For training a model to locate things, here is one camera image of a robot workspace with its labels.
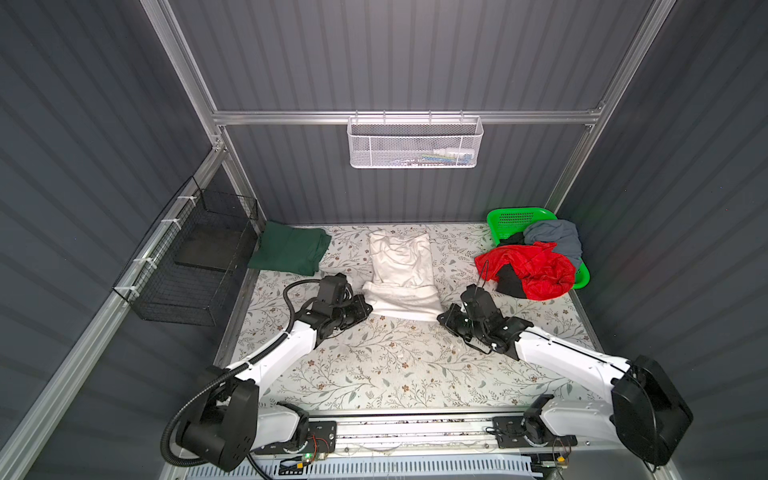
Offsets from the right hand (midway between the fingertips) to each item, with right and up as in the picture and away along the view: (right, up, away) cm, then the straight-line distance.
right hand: (438, 318), depth 84 cm
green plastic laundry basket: (+31, +31, +31) cm, 54 cm away
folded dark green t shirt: (-51, +20, +25) cm, 60 cm away
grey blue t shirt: (+47, +26, +19) cm, 57 cm away
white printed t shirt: (-9, +8, +17) cm, 21 cm away
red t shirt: (+35, +12, +9) cm, 38 cm away
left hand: (-19, +3, +1) cm, 19 cm away
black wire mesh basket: (-64, +14, -11) cm, 67 cm away
